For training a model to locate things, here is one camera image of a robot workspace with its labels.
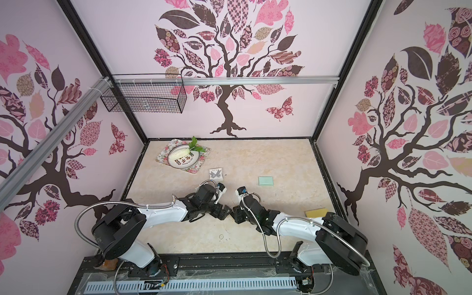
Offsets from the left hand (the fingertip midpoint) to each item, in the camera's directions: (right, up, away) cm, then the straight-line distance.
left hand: (224, 210), depth 88 cm
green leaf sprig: (-23, +33, +25) cm, 48 cm away
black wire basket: (-43, +60, +7) cm, 74 cm away
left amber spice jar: (-44, -16, -17) cm, 50 cm away
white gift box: (-5, +17, +10) cm, 20 cm away
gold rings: (-1, -10, -7) cm, 12 cm away
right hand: (+4, +3, -5) cm, 7 cm away
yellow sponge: (+46, -1, -1) cm, 46 cm away
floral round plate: (-29, +26, +20) cm, 44 cm away
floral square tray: (-41, +28, +22) cm, 54 cm away
